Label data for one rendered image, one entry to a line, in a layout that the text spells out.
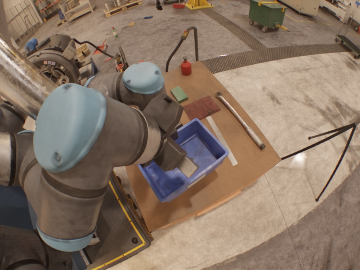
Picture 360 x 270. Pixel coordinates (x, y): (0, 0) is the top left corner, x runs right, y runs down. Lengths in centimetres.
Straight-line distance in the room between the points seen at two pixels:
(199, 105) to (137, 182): 58
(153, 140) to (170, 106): 7
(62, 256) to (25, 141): 38
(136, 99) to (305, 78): 233
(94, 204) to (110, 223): 91
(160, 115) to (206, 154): 47
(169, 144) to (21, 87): 29
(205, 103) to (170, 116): 77
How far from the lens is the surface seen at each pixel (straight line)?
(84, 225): 22
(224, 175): 85
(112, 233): 111
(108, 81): 42
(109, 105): 17
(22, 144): 30
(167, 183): 69
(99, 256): 119
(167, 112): 27
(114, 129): 17
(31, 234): 57
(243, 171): 88
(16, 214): 75
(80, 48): 349
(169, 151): 30
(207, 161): 70
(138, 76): 37
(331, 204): 181
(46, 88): 34
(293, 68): 256
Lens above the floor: 129
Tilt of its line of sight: 61 degrees down
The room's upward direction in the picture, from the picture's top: 13 degrees counter-clockwise
